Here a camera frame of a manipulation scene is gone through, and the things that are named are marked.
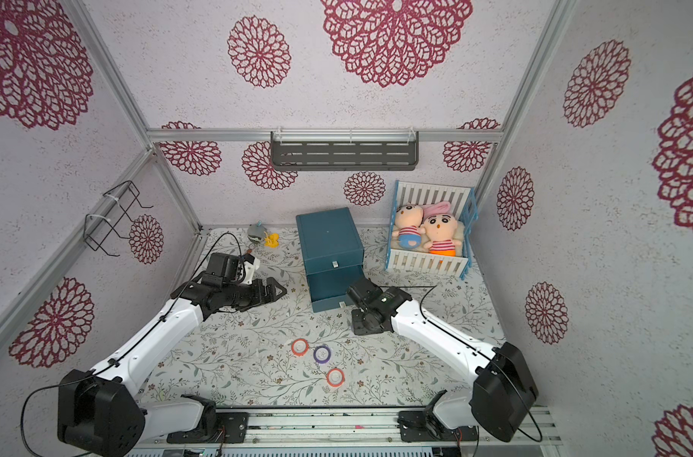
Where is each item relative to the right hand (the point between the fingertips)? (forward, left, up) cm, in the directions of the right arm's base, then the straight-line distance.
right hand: (370, 327), depth 81 cm
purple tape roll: (-5, +14, -9) cm, 18 cm away
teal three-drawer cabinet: (+19, +11, +9) cm, 24 cm away
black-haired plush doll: (+36, -25, +4) cm, 44 cm away
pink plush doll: (+42, -15, +2) cm, 45 cm away
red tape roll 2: (-11, +10, -10) cm, 18 cm away
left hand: (+6, +28, +6) cm, 29 cm away
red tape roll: (-3, +21, -9) cm, 24 cm away
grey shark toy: (+41, +44, -4) cm, 60 cm away
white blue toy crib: (+28, -18, -5) cm, 33 cm away
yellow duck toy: (+41, +39, -9) cm, 57 cm away
